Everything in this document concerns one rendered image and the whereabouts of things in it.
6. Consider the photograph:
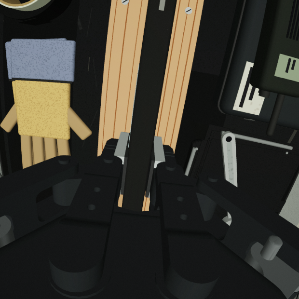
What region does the yellow work glove blue cuff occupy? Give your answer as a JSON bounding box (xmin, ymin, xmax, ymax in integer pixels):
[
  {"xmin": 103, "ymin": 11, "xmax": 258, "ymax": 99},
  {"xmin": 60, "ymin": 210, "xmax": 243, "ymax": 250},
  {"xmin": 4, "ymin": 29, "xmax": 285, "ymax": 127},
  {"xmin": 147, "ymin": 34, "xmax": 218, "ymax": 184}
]
[{"xmin": 0, "ymin": 38, "xmax": 93, "ymax": 169}]

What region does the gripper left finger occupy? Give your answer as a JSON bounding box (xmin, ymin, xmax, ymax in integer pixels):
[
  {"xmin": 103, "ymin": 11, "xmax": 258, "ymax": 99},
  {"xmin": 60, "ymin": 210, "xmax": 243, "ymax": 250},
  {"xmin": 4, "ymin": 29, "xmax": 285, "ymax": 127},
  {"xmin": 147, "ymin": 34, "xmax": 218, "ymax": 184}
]
[{"xmin": 0, "ymin": 132, "xmax": 131, "ymax": 249}]

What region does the grey thin metal rod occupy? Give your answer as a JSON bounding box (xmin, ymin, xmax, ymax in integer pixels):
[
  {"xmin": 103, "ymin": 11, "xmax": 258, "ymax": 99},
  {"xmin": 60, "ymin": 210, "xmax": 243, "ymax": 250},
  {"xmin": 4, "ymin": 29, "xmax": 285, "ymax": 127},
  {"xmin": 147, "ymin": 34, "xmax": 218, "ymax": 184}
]
[{"xmin": 230, "ymin": 133, "xmax": 294, "ymax": 151}]

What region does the dark thin rod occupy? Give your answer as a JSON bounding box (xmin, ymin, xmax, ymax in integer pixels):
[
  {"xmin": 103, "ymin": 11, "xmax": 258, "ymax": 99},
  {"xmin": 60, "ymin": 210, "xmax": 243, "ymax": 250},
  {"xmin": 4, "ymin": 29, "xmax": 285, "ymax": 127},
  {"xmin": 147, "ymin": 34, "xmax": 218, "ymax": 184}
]
[{"xmin": 267, "ymin": 93, "xmax": 286, "ymax": 136}]

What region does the tan wooden grooved board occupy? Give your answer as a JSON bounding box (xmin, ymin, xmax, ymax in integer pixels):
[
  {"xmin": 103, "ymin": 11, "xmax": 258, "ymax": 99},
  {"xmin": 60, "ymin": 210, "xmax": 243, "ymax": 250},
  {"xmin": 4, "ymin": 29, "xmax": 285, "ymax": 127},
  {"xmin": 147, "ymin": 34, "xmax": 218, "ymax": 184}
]
[{"xmin": 96, "ymin": 0, "xmax": 205, "ymax": 212}]

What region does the white thin wire rod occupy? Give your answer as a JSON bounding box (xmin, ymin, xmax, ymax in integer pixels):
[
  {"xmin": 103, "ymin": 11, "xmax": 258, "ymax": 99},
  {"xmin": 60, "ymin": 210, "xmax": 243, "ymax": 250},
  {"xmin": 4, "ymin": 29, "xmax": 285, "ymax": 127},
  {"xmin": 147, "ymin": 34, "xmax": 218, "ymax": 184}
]
[{"xmin": 184, "ymin": 147, "xmax": 199, "ymax": 176}]

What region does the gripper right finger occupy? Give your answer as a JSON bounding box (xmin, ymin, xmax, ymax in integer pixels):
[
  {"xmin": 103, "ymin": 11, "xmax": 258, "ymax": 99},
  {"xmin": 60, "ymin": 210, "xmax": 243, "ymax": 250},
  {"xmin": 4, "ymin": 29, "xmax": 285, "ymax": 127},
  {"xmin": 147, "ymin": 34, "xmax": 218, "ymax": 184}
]
[{"xmin": 145, "ymin": 136, "xmax": 299, "ymax": 266}]

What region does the dark green box green label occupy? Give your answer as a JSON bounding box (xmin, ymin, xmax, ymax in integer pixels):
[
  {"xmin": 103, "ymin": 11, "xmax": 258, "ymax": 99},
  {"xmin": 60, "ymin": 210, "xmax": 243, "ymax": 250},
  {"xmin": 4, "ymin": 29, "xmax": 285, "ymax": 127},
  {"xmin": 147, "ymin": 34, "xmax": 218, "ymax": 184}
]
[{"xmin": 250, "ymin": 0, "xmax": 299, "ymax": 98}]

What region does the light grey metal bracket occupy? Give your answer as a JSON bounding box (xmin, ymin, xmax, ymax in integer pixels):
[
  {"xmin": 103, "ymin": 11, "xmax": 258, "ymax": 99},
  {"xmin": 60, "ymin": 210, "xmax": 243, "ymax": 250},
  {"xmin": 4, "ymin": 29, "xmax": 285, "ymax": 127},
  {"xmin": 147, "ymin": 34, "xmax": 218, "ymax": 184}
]
[{"xmin": 220, "ymin": 131, "xmax": 239, "ymax": 188}]

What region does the cream tape roll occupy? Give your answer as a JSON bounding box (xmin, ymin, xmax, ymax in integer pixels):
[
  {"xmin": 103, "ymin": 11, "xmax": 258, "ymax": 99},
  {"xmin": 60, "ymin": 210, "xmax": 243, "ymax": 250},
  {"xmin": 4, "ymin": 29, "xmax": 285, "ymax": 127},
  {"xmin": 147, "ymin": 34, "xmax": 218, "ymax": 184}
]
[{"xmin": 0, "ymin": 0, "xmax": 73, "ymax": 26}]

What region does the dark grey case white label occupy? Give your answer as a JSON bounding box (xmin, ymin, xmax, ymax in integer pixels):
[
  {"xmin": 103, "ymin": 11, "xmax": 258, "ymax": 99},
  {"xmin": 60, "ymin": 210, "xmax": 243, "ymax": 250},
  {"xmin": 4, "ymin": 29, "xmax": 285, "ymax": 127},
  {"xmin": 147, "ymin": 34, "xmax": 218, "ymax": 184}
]
[{"xmin": 217, "ymin": 0, "xmax": 299, "ymax": 122}]

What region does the black flat bar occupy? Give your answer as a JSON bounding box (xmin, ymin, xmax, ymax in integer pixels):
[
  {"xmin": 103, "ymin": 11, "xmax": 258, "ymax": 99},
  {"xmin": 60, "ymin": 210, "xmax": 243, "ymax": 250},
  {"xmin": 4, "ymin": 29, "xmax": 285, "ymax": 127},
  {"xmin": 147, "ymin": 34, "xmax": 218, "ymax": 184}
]
[{"xmin": 121, "ymin": 0, "xmax": 186, "ymax": 211}]

